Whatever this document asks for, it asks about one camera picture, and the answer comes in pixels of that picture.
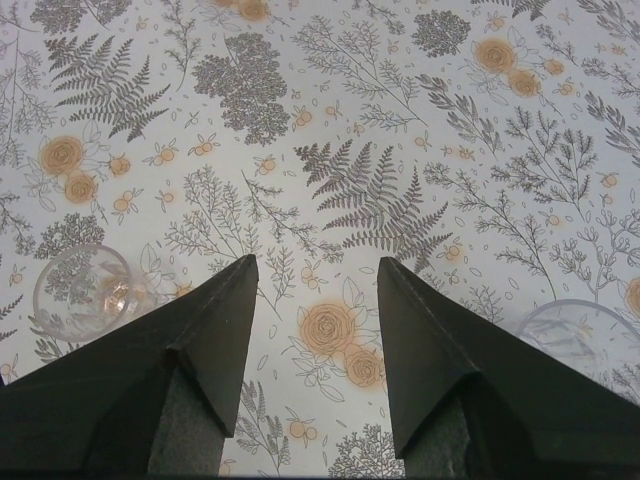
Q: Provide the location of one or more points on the small shot glass right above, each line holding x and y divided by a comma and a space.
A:
589, 338

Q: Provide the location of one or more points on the small shot glass front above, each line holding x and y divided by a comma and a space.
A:
90, 290

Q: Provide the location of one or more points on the floral tablecloth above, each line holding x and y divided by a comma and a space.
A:
490, 146

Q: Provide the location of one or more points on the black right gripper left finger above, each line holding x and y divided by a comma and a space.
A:
159, 395

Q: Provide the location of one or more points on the small shot glass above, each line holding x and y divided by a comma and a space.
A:
90, 290
589, 338

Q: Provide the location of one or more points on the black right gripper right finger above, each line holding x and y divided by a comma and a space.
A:
463, 391

